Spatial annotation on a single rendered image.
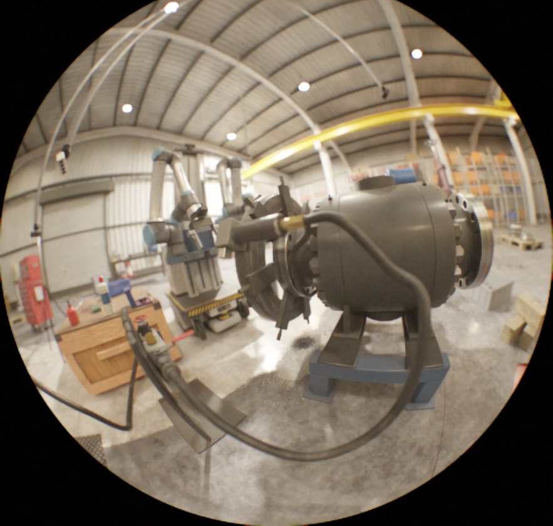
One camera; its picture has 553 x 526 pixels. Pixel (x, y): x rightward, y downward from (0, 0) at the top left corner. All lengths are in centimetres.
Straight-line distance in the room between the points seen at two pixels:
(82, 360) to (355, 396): 145
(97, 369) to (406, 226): 163
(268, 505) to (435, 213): 107
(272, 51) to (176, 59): 382
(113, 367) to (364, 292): 138
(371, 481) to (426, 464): 19
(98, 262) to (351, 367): 909
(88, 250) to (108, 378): 819
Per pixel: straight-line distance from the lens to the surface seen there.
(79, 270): 937
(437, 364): 70
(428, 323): 38
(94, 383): 134
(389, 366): 67
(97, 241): 912
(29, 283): 381
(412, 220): 59
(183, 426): 94
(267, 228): 49
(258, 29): 788
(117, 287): 179
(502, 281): 203
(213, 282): 165
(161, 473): 91
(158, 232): 123
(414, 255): 57
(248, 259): 66
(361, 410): 83
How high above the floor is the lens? 74
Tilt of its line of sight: 5 degrees down
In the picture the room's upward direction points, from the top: 9 degrees counter-clockwise
